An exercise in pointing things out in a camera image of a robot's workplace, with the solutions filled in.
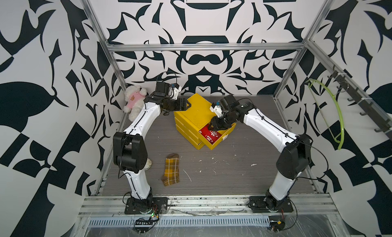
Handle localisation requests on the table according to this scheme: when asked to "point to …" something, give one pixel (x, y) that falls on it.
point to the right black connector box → (276, 222)
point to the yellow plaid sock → (171, 174)
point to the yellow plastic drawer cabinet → (192, 124)
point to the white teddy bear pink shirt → (134, 96)
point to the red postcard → (212, 136)
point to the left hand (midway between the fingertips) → (184, 103)
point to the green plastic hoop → (341, 145)
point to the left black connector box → (142, 226)
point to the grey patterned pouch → (148, 165)
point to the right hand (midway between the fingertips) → (210, 125)
